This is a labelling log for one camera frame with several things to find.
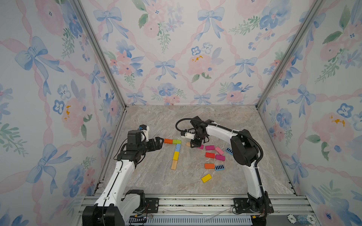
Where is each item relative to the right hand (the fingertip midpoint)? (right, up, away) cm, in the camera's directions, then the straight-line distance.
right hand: (194, 142), depth 99 cm
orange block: (-18, 0, +1) cm, 18 cm away
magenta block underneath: (+11, -3, -3) cm, 12 cm away
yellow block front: (+6, -19, -16) cm, 25 cm away
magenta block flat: (+16, -9, -7) cm, 20 cm away
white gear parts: (+47, -34, -28) cm, 64 cm away
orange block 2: (+9, -14, -10) cm, 19 cm away
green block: (-12, 0, -1) cm, 12 cm away
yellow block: (-12, -8, -8) cm, 17 cm away
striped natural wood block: (-14, -12, -11) cm, 22 cm away
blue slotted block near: (+14, -14, -13) cm, 24 cm away
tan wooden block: (-5, -1, -3) cm, 6 cm away
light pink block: (+16, -5, -6) cm, 18 cm away
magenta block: (+5, -3, -4) cm, 7 cm away
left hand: (-23, +4, -17) cm, 28 cm away
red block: (+10, -8, -6) cm, 14 cm away
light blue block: (-11, -3, -4) cm, 12 cm away
